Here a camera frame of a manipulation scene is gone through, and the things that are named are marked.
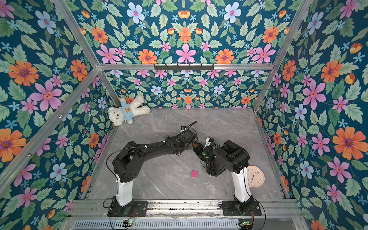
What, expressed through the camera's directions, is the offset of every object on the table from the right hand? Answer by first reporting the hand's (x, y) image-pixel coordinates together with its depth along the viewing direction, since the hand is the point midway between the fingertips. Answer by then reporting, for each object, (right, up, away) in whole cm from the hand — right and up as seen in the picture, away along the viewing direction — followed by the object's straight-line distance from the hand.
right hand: (195, 142), depth 95 cm
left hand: (-3, -1, 0) cm, 3 cm away
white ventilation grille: (-19, -38, -25) cm, 49 cm away
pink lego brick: (-1, -17, -11) cm, 20 cm away
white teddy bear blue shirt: (-58, +18, +9) cm, 61 cm away
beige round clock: (+36, -18, -12) cm, 42 cm away
